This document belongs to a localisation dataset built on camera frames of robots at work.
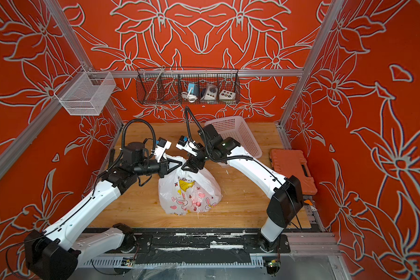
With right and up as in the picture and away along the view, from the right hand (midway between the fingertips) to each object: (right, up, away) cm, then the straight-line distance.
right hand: (183, 160), depth 73 cm
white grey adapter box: (+13, +34, +18) cm, 40 cm away
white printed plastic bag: (0, -14, +2) cm, 14 cm away
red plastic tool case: (+58, -5, +23) cm, 63 cm away
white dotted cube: (+21, +33, +21) cm, 45 cm away
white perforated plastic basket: (+30, +17, +40) cm, 53 cm away
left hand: (-1, -1, -2) cm, 3 cm away
